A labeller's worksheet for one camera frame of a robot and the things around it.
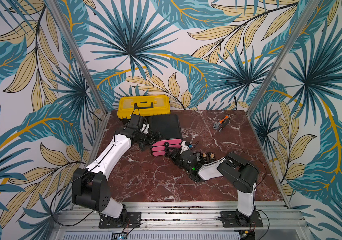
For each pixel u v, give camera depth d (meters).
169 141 0.84
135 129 0.64
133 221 0.73
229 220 0.73
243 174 0.52
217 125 1.11
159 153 0.92
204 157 0.93
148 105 1.01
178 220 0.75
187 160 0.70
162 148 0.86
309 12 0.70
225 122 1.12
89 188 0.42
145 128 0.70
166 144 0.84
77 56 0.84
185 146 0.85
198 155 0.93
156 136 0.73
